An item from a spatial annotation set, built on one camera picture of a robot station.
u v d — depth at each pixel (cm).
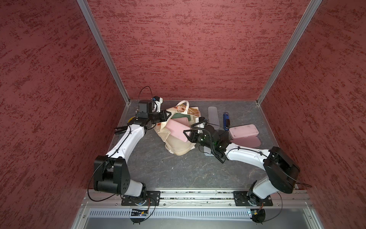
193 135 71
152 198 72
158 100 76
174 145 89
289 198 76
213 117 110
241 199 74
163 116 73
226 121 106
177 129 85
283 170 45
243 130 101
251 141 96
